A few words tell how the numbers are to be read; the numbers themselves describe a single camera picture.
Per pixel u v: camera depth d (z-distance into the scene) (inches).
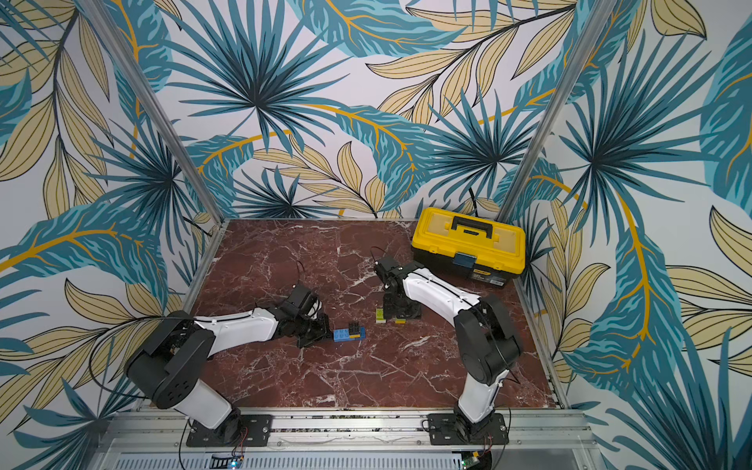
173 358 17.9
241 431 27.1
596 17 27.2
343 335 34.6
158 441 28.7
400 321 36.4
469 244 36.4
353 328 33.8
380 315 35.5
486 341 18.5
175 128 36.3
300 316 29.4
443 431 28.7
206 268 42.1
